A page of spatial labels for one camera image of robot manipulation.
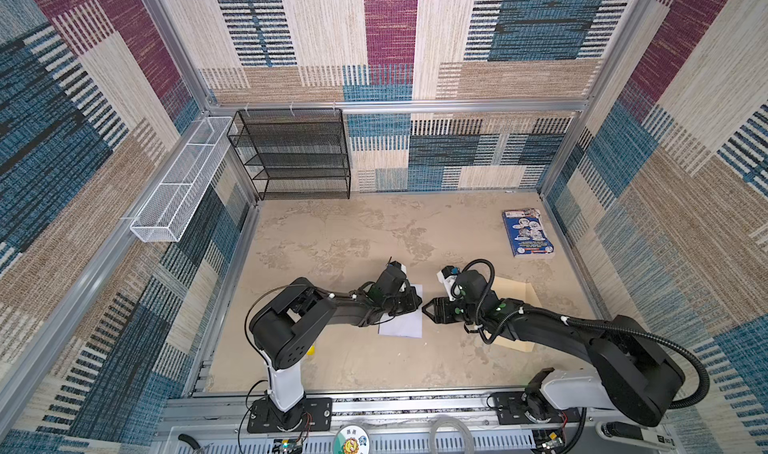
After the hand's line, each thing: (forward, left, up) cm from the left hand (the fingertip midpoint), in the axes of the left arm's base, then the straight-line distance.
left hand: (426, 297), depth 90 cm
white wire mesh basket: (+10, +63, +30) cm, 70 cm away
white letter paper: (-7, +6, -2) cm, 10 cm away
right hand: (-5, -1, +1) cm, 5 cm away
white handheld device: (-34, -43, +2) cm, 55 cm away
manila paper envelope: (+3, -28, -2) cm, 28 cm away
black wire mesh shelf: (+49, +44, +15) cm, 68 cm away
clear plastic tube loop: (-30, -3, -6) cm, 31 cm away
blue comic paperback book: (+23, -37, 0) cm, 44 cm away
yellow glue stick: (-14, +32, -2) cm, 35 cm away
